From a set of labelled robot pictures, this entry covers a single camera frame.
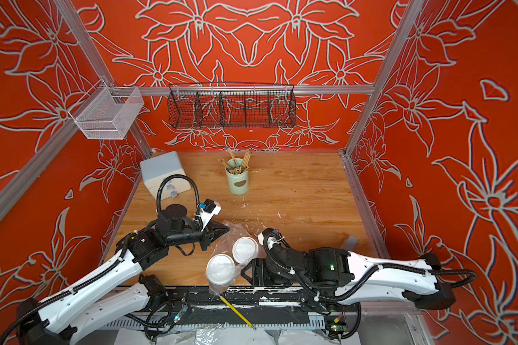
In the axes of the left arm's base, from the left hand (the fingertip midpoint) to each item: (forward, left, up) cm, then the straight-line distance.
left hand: (229, 227), depth 69 cm
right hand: (-14, -7, +1) cm, 16 cm away
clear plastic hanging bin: (+44, +60, +12) cm, 75 cm away
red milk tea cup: (-14, 0, -1) cm, 14 cm away
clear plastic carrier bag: (-5, +1, -3) cm, 6 cm away
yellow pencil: (-20, -3, -20) cm, 29 cm away
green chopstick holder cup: (+27, +1, -6) cm, 28 cm away
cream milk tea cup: (-6, -6, -3) cm, 9 cm away
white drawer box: (+28, +38, -6) cm, 47 cm away
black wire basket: (+57, +7, +9) cm, 58 cm away
